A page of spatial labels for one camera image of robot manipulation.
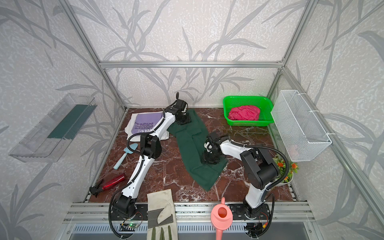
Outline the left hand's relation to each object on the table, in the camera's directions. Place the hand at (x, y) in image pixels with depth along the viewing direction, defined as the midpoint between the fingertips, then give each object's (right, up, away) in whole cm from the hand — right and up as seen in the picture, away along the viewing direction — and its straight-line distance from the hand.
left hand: (191, 116), depth 110 cm
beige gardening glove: (-12, -50, -39) cm, 65 cm away
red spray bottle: (-51, -41, -30) cm, 72 cm away
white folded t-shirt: (-34, -4, -4) cm, 34 cm away
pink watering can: (+16, -44, -47) cm, 66 cm away
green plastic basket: (+58, +1, +4) cm, 58 cm away
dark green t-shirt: (+1, -15, -8) cm, 17 cm away
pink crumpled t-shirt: (+40, +2, +2) cm, 40 cm away
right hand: (+9, -27, -19) cm, 34 cm away
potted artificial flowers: (+50, -25, -40) cm, 69 cm away
